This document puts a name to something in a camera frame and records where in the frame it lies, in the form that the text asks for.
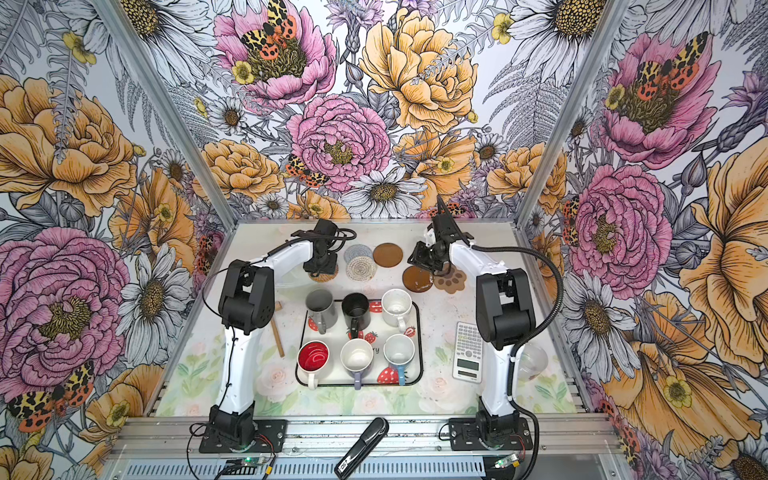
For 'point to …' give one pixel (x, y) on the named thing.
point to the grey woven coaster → (356, 250)
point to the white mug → (396, 306)
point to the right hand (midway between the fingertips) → (412, 267)
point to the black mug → (356, 309)
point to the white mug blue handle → (399, 349)
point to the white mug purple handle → (357, 355)
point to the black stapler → (376, 432)
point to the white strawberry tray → (376, 332)
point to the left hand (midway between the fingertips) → (321, 274)
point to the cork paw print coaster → (452, 282)
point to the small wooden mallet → (277, 307)
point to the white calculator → (468, 353)
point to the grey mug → (322, 309)
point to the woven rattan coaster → (324, 278)
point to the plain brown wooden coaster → (388, 255)
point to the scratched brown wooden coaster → (418, 279)
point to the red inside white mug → (313, 356)
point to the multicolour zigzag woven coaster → (361, 269)
